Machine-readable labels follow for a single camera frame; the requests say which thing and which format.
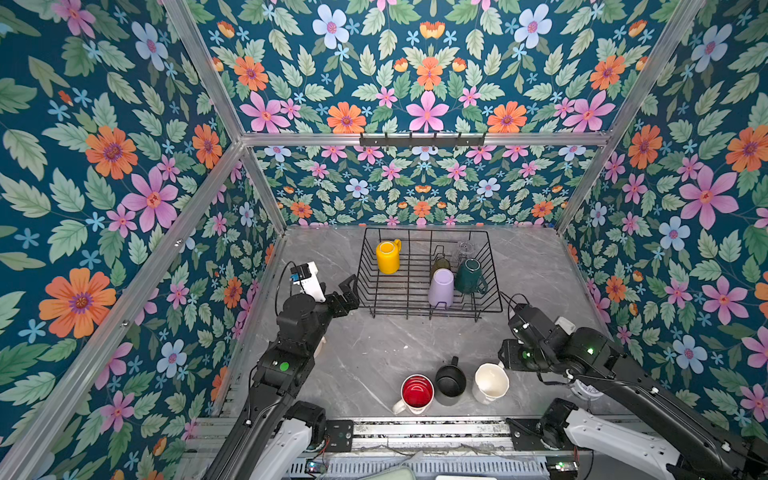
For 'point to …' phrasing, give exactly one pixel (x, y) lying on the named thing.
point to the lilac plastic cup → (441, 288)
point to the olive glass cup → (441, 263)
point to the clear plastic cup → (466, 248)
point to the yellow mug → (388, 256)
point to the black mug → (451, 380)
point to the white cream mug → (491, 382)
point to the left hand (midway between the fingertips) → (345, 274)
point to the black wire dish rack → (407, 291)
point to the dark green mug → (469, 278)
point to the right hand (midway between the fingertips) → (502, 355)
